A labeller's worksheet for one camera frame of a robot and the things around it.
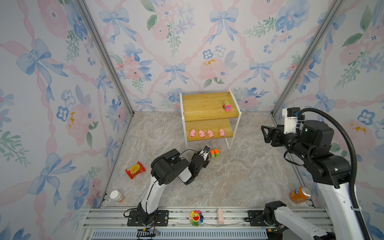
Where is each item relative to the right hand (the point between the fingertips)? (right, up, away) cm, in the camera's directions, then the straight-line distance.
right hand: (270, 125), depth 61 cm
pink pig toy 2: (-22, -4, +24) cm, 33 cm away
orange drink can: (+20, -33, +11) cm, 40 cm away
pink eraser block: (-19, -45, +10) cm, 50 cm away
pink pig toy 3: (-27, -4, +24) cm, 37 cm away
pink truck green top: (-15, +10, +13) cm, 23 cm away
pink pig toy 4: (-32, -4, +24) cm, 41 cm away
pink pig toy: (-16, -4, +24) cm, 29 cm away
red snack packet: (-66, -26, +26) cm, 75 cm away
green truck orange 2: (-17, -17, +33) cm, 41 cm away
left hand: (-24, -16, +35) cm, 45 cm away
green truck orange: (-20, -18, +33) cm, 43 cm away
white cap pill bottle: (-70, -35, +13) cm, 79 cm away
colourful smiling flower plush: (-31, -45, +12) cm, 56 cm away
